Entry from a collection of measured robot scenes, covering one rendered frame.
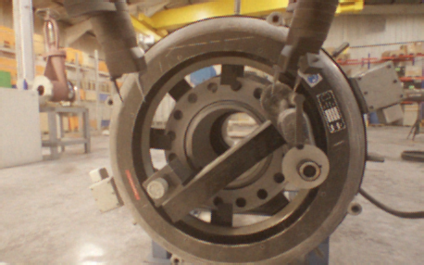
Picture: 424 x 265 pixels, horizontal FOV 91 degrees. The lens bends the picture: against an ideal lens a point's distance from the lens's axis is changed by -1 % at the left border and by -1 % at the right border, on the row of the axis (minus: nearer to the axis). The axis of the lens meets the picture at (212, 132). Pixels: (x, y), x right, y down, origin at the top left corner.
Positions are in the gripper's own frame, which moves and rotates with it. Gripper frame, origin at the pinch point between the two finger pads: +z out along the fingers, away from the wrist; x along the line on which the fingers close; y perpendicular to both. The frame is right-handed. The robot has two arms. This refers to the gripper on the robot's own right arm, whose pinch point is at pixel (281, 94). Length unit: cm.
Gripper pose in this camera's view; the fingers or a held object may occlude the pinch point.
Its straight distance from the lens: 54.1
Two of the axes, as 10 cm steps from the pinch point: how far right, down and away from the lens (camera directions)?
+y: 1.0, 4.6, -8.8
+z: -1.6, 8.8, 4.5
